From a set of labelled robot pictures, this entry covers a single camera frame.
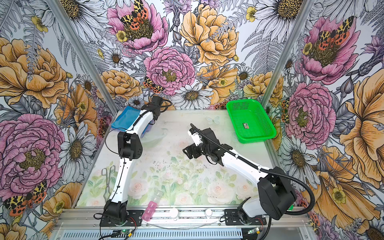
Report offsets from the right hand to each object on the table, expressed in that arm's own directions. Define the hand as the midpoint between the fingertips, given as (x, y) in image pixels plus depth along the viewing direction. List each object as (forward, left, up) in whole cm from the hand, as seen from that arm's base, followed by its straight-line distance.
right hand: (190, 151), depth 83 cm
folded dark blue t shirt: (+31, +46, -6) cm, 56 cm away
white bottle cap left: (-28, +8, -7) cm, 30 cm away
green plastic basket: (+31, -44, -14) cm, 56 cm away
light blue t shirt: (+31, +45, -6) cm, 55 cm away
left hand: (+32, +31, -4) cm, 45 cm away
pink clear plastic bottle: (-25, +21, -13) cm, 35 cm away
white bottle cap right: (-28, -8, -8) cm, 30 cm away
